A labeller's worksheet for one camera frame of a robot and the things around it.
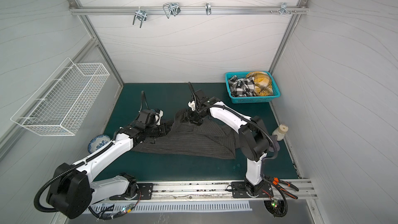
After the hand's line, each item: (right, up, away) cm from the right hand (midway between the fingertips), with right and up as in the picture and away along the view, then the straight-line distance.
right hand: (185, 118), depth 85 cm
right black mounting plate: (+27, -33, -11) cm, 44 cm away
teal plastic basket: (+45, +11, +20) cm, 50 cm away
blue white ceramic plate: (-51, -13, +2) cm, 53 cm away
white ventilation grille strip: (0, -39, -14) cm, 41 cm away
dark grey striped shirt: (-2, -11, +7) cm, 13 cm away
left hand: (-7, -4, -1) cm, 8 cm away
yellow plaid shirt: (+52, +22, +22) cm, 61 cm away
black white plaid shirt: (+37, +19, +20) cm, 46 cm away
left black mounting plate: (-18, -33, -11) cm, 39 cm away
